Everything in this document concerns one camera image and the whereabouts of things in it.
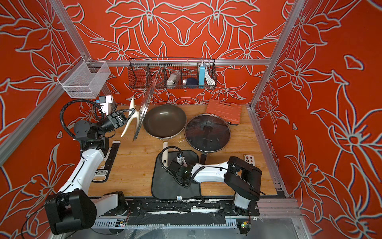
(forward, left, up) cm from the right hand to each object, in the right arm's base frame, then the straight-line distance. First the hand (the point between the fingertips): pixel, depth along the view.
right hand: (176, 175), depth 84 cm
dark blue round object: (+50, -9, +29) cm, 58 cm away
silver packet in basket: (+50, +3, +32) cm, 59 cm away
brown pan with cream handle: (+34, +10, +7) cm, 36 cm away
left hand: (+13, +15, +40) cm, 44 cm away
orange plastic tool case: (+45, -38, +6) cm, 60 cm away
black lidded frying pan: (+24, -18, +9) cm, 31 cm away
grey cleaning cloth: (-6, +6, 0) cm, 9 cm away
